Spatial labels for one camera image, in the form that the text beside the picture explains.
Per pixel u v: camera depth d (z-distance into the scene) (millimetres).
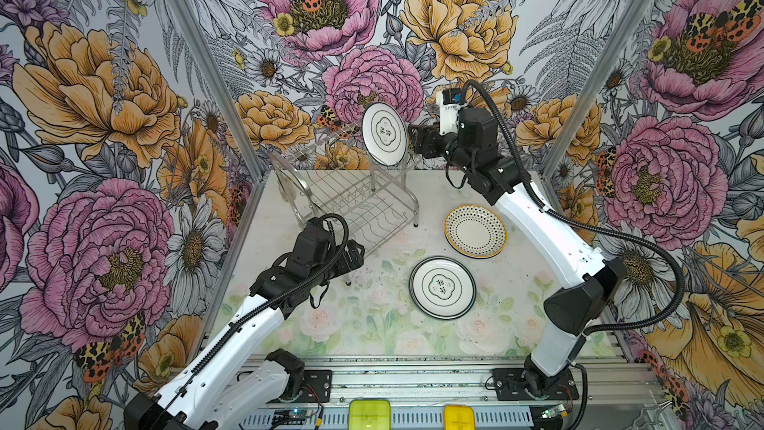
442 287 887
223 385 432
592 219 999
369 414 696
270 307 486
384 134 839
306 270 559
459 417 701
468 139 549
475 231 1044
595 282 442
